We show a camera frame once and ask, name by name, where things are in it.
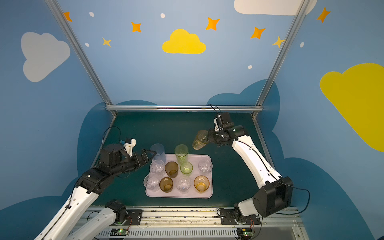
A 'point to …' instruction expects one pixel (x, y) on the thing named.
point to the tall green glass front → (181, 152)
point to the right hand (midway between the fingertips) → (210, 135)
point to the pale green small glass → (186, 168)
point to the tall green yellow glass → (201, 140)
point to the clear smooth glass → (205, 165)
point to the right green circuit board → (244, 233)
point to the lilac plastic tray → (192, 192)
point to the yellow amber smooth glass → (201, 183)
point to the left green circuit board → (119, 232)
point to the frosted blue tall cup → (159, 149)
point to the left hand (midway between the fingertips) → (153, 156)
